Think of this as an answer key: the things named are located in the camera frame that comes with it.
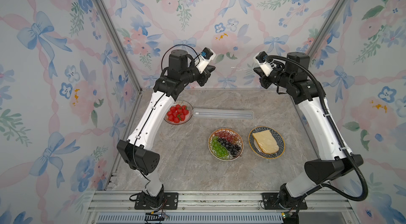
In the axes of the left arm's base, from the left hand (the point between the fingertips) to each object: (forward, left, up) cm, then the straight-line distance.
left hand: (213, 65), depth 68 cm
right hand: (+1, -20, -1) cm, 20 cm away
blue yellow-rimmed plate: (-18, -26, -44) cm, 54 cm away
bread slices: (-15, -32, -41) cm, 54 cm away
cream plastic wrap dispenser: (+8, -9, -46) cm, 48 cm away
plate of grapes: (-18, -8, -40) cm, 45 cm away
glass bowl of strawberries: (+5, +20, -41) cm, 46 cm away
